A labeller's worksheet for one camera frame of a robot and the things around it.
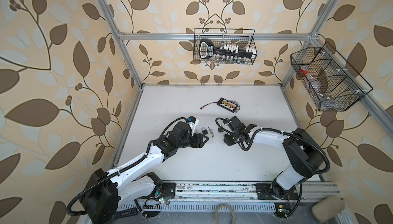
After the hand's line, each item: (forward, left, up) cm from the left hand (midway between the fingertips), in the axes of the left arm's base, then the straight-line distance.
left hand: (206, 137), depth 77 cm
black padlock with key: (+12, +1, -15) cm, 19 cm away
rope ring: (-30, -5, -13) cm, 33 cm away
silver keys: (+11, -3, -15) cm, 19 cm away
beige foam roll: (-27, -55, -10) cm, 62 cm away
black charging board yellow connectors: (+32, -15, -13) cm, 38 cm away
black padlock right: (+13, -9, -15) cm, 22 cm away
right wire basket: (+20, -61, +21) cm, 67 cm away
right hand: (+5, -13, -14) cm, 20 cm away
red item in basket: (+36, -55, +16) cm, 68 cm away
